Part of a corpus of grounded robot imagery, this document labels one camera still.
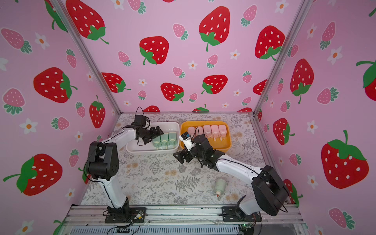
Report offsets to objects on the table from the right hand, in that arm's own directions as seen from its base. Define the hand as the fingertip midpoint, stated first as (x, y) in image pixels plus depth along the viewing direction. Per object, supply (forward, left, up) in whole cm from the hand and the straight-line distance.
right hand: (184, 145), depth 82 cm
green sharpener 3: (+10, +10, -8) cm, 17 cm away
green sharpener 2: (+9, +15, -10) cm, 20 cm away
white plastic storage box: (+6, +37, -14) cm, 40 cm away
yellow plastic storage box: (+13, -26, -17) cm, 33 cm away
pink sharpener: (+18, -2, -9) cm, 21 cm away
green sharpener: (+7, +20, -10) cm, 23 cm away
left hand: (+14, +19, -9) cm, 25 cm away
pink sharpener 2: (+20, -24, -10) cm, 33 cm away
